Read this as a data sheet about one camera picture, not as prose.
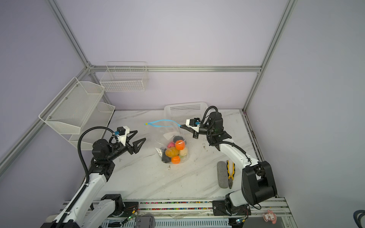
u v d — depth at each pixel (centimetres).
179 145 82
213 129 64
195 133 69
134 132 75
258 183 43
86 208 44
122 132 62
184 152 88
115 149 63
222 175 82
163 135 88
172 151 84
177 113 115
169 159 86
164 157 85
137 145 68
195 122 62
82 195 47
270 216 69
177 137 92
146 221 70
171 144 90
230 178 83
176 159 86
